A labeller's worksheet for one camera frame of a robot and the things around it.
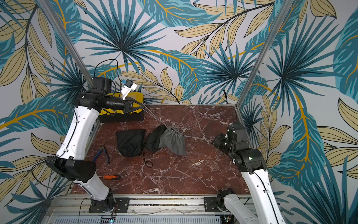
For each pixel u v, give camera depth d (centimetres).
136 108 66
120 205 74
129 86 60
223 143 60
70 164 42
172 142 80
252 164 42
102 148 92
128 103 60
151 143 90
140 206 75
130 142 89
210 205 73
